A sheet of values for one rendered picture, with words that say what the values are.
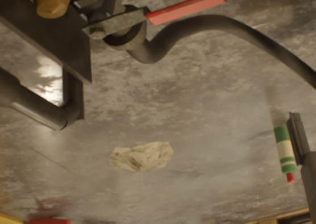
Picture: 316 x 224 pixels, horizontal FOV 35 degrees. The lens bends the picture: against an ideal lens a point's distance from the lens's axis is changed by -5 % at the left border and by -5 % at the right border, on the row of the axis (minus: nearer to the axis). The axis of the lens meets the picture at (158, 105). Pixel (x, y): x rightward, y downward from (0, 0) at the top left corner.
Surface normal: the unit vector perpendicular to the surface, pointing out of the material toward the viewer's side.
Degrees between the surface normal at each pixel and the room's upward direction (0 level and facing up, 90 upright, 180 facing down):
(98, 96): 0
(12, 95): 52
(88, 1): 0
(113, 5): 60
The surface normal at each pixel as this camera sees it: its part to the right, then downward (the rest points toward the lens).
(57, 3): 0.29, 0.77
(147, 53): 0.73, 0.46
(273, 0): 0.11, 0.90
